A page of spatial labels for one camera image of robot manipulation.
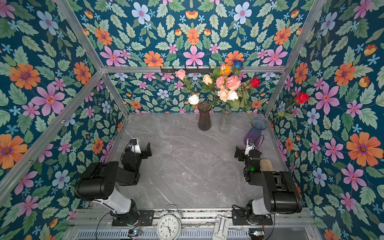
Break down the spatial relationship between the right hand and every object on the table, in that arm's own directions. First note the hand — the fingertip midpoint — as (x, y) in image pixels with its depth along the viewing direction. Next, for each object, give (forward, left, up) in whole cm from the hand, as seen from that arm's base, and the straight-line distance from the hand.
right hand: (245, 146), depth 92 cm
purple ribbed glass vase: (+10, -8, +10) cm, 16 cm away
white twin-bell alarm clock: (-41, +42, -4) cm, 59 cm away
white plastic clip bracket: (-42, +18, -5) cm, 46 cm away
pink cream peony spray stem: (+17, +12, +30) cm, 37 cm away
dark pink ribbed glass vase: (+22, +25, -3) cm, 34 cm away
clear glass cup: (+19, +10, -2) cm, 22 cm away
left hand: (+2, +64, +5) cm, 64 cm away
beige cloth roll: (-11, -11, -3) cm, 16 cm away
